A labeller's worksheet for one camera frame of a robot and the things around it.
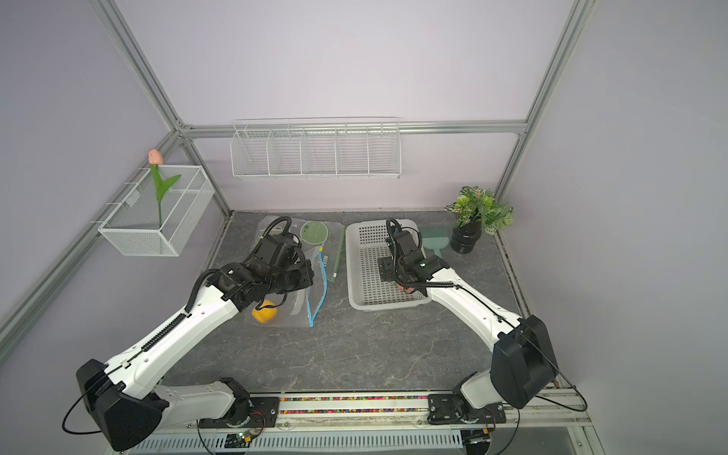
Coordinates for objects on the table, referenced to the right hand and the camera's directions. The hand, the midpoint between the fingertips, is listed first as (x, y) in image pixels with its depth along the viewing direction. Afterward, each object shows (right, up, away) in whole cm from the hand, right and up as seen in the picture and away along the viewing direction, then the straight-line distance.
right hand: (394, 260), depth 85 cm
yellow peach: (-39, -16, 0) cm, 42 cm away
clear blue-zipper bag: (-29, -14, -2) cm, 32 cm away
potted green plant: (+26, +16, +2) cm, 30 cm away
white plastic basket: (-9, +5, +23) cm, 26 cm away
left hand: (-22, -3, -10) cm, 24 cm away
